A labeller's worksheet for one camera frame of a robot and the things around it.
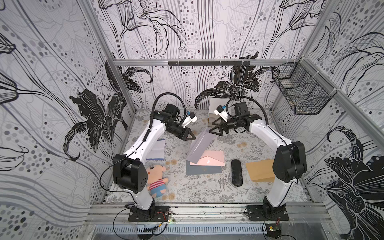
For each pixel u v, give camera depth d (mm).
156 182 766
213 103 1053
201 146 819
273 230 702
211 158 904
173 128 662
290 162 478
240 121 682
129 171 442
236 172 841
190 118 703
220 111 747
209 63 910
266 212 650
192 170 880
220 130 743
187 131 675
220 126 732
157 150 956
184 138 676
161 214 726
